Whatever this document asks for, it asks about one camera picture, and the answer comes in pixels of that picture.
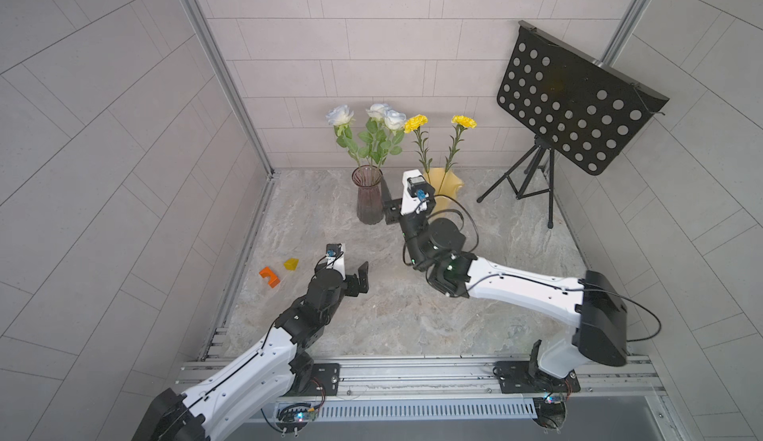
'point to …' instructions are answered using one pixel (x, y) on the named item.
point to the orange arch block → (273, 279)
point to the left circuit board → (293, 417)
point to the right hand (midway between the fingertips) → (396, 172)
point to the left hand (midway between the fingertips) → (359, 260)
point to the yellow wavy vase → (445, 185)
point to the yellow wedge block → (291, 264)
